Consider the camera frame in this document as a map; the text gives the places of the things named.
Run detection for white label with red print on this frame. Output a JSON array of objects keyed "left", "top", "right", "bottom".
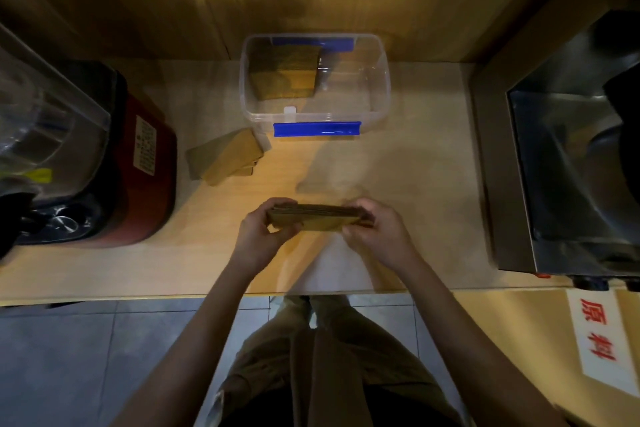
[{"left": 565, "top": 288, "right": 640, "bottom": 398}]

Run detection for person's left hand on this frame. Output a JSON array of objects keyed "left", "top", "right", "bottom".
[{"left": 229, "top": 197, "right": 303, "bottom": 276}]

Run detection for light wooden table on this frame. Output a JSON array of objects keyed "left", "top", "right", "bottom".
[{"left": 0, "top": 59, "right": 571, "bottom": 305}]

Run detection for person's right hand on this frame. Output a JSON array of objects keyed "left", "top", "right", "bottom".
[{"left": 341, "top": 197, "right": 421, "bottom": 273}]

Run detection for stainless steel machine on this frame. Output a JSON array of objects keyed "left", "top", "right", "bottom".
[{"left": 472, "top": 9, "right": 640, "bottom": 292}]

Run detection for light wooden side cabinet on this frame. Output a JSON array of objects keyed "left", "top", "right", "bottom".
[{"left": 452, "top": 288, "right": 640, "bottom": 427}]

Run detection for clear plastic box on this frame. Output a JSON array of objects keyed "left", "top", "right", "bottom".
[{"left": 239, "top": 33, "right": 392, "bottom": 138}]

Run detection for person's right forearm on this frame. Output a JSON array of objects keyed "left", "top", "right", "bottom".
[{"left": 395, "top": 254, "right": 566, "bottom": 427}]

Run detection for person's left forearm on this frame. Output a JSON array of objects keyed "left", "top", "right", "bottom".
[{"left": 112, "top": 261, "right": 273, "bottom": 427}]

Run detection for black round container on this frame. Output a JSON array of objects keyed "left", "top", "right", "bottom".
[{"left": 602, "top": 73, "right": 640, "bottom": 202}]

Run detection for red and black blender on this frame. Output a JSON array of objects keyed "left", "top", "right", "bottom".
[{"left": 15, "top": 60, "right": 179, "bottom": 248}]

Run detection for olive trousers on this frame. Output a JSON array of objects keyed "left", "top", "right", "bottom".
[{"left": 207, "top": 294, "right": 463, "bottom": 427}]

